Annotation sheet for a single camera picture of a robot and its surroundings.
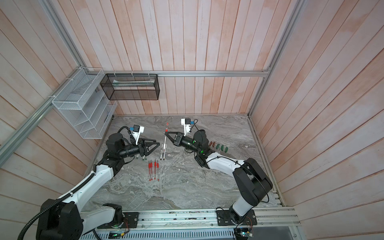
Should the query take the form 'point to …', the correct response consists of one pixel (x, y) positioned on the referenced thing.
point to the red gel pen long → (158, 166)
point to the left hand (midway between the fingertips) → (157, 145)
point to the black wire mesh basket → (131, 87)
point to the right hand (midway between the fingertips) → (164, 135)
